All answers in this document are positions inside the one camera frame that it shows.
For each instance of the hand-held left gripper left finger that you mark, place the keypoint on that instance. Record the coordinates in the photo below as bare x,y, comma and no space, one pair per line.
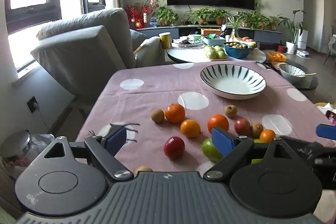
115,139

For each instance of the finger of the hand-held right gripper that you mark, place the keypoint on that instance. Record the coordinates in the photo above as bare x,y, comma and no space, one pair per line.
312,151
326,131

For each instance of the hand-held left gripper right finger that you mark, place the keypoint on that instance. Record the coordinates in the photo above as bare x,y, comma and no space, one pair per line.
223,142

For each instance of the green apple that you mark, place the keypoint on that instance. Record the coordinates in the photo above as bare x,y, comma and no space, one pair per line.
256,160
208,150

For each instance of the red apple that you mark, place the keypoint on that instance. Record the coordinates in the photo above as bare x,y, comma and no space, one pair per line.
174,148
242,127

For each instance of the brown kiwi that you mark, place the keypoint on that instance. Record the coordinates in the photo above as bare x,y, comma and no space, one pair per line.
230,111
143,169
256,130
157,116

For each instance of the striped white ceramic bowl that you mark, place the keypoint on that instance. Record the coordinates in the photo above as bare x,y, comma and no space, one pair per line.
233,83

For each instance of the yellow rimmed container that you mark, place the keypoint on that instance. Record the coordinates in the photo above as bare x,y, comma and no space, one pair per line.
328,112

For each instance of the dark glass round table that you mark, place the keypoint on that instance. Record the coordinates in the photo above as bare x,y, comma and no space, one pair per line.
311,82

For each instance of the pink dotted tablecloth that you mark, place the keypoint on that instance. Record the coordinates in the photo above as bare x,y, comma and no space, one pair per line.
147,98

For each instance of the orange with green leaf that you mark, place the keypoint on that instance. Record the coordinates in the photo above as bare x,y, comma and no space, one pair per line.
175,113

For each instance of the wooden spoon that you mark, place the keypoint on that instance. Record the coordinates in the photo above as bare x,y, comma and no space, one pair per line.
307,74

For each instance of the patterned grey bowl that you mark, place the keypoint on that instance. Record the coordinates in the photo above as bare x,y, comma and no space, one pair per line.
290,71

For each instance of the clear plastic bag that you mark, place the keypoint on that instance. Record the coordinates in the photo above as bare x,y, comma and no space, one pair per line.
42,142

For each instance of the dining chair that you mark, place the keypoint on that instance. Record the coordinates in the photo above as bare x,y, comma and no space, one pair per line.
331,48

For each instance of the small wooden dish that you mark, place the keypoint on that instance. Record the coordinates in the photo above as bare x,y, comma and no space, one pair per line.
276,65

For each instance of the pack of green apples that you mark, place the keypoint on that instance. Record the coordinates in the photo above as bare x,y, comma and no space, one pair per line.
215,53

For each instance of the orange bowl of tangerines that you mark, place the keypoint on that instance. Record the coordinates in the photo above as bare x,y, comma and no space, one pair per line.
277,56

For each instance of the blue bowl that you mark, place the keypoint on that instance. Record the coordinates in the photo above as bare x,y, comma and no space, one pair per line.
237,53

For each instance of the grey sofa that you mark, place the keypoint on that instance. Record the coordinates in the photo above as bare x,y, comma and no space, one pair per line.
78,56

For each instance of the tall plant in white pot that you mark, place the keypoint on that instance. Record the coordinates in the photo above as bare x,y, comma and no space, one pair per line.
290,47

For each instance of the white round coffee table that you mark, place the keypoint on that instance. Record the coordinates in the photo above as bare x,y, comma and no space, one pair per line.
189,54

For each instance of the small red box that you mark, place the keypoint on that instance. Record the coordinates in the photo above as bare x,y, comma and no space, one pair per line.
281,48

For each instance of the pile of kiwis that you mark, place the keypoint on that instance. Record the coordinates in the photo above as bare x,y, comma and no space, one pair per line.
236,45

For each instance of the glass jar with metal lid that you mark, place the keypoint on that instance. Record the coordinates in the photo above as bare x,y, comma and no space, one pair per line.
15,145

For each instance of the grey pillow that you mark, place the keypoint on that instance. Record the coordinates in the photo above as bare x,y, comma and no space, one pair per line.
137,39

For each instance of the clear glass platter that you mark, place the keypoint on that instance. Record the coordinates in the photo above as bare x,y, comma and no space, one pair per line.
189,43

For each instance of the bunch of bananas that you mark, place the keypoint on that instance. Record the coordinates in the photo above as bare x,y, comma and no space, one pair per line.
237,37

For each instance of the yellow canister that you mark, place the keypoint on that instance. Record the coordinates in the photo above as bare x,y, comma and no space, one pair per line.
165,40

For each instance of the orange box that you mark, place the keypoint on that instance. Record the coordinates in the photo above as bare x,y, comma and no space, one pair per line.
210,31

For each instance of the grey television cabinet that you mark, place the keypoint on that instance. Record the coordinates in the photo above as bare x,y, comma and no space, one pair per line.
265,35

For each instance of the potted green plant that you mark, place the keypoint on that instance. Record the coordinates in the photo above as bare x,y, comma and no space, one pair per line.
249,18
202,15
219,16
273,22
164,15

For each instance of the blue and white vase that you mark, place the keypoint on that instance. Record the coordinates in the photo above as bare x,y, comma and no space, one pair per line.
153,22

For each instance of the red festive decoration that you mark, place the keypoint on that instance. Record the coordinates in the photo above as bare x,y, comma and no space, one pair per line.
136,12

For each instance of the wall socket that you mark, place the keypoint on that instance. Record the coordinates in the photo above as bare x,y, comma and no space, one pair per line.
32,104

